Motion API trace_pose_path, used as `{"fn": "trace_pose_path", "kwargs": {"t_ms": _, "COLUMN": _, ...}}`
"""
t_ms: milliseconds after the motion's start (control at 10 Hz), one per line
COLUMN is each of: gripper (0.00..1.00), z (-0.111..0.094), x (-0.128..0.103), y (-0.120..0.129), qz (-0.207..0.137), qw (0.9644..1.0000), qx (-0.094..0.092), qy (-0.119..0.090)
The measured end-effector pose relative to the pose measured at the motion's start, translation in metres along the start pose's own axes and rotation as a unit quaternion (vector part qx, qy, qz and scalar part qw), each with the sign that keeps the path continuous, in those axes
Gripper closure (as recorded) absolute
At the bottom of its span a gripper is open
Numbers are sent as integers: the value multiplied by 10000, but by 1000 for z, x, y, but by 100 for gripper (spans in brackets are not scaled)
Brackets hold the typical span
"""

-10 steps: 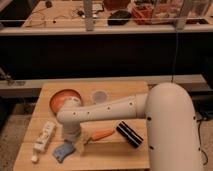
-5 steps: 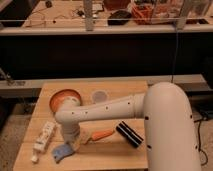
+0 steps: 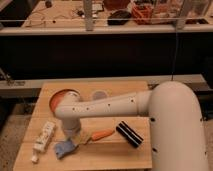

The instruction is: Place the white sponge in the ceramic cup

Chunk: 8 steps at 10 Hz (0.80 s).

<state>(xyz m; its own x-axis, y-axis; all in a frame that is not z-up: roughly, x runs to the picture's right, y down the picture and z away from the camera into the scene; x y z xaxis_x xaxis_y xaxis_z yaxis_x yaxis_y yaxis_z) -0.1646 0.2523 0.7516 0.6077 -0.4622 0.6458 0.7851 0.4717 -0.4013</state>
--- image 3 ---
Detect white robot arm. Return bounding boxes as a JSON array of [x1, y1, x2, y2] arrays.
[[50, 81, 209, 171]]

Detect grey metal post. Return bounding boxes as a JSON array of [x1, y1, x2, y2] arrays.
[[83, 0, 93, 31]]

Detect metal clamp bracket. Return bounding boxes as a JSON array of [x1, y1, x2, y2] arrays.
[[0, 67, 25, 86]]

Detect wooden board table top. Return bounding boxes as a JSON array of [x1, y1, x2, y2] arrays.
[[13, 81, 152, 171]]

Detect black cloth item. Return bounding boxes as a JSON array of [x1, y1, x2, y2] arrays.
[[107, 10, 131, 26]]

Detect orange toy carrot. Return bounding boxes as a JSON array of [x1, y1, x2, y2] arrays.
[[84, 129, 114, 144]]

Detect orange crate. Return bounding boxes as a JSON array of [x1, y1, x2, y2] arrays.
[[131, 4, 152, 25]]

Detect orange wooden bowl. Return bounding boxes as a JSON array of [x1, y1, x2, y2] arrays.
[[49, 89, 80, 112]]

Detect white toothpaste tube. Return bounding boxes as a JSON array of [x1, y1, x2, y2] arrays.
[[31, 121, 56, 163]]

